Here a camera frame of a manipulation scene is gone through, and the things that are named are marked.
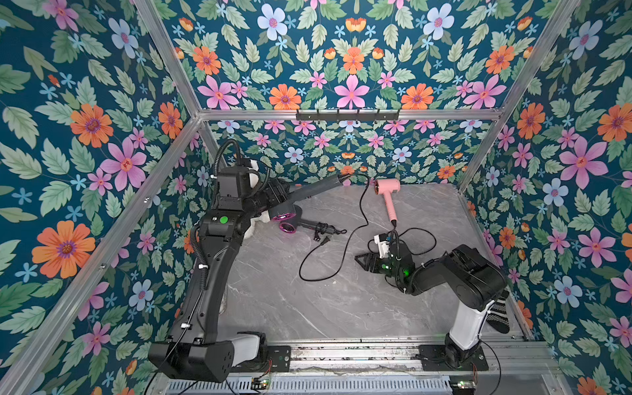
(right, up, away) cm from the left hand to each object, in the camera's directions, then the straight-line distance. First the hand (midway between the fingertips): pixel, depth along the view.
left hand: (283, 187), depth 70 cm
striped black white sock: (+70, -43, +12) cm, 83 cm away
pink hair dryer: (+40, +4, +45) cm, 60 cm away
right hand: (+27, -24, +24) cm, 43 cm away
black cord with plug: (+12, -19, +31) cm, 39 cm away
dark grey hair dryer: (+3, -6, -3) cm, 8 cm away
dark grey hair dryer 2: (-3, -13, +29) cm, 32 cm away
